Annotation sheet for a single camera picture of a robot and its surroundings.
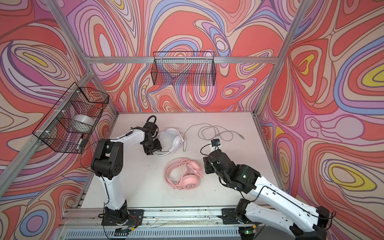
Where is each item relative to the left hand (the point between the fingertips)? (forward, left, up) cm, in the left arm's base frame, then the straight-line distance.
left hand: (160, 149), depth 98 cm
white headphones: (+4, -8, +4) cm, 10 cm away
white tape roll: (-4, +32, +31) cm, 45 cm away
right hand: (-18, -30, +19) cm, 40 cm away
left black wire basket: (-5, +37, +31) cm, 49 cm away
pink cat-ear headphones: (-23, -21, +7) cm, 31 cm away
